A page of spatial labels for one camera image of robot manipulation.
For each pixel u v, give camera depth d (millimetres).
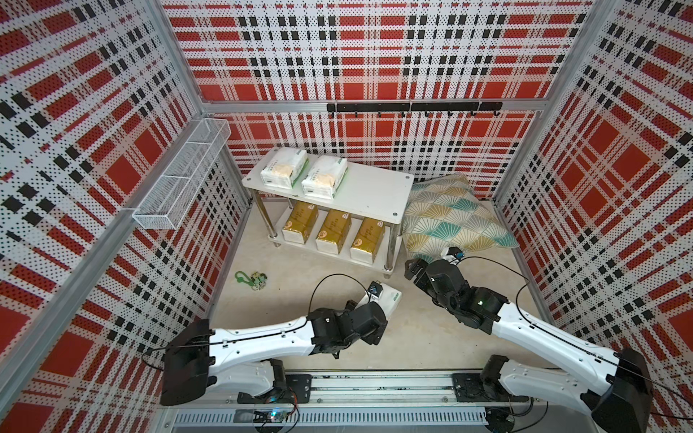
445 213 938
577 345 438
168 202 698
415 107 903
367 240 906
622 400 375
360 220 985
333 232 930
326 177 717
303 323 511
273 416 692
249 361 440
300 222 973
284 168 738
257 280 941
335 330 545
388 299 781
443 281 562
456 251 699
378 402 732
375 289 666
